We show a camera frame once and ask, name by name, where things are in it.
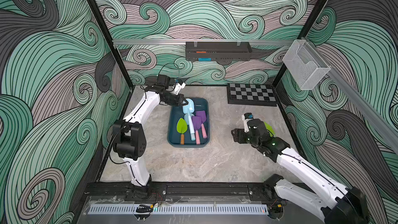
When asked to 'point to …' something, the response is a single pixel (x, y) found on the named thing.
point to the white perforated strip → (172, 209)
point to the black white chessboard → (251, 94)
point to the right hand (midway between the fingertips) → (239, 131)
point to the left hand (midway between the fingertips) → (186, 101)
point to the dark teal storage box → (175, 113)
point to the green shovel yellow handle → (270, 128)
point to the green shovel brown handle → (182, 127)
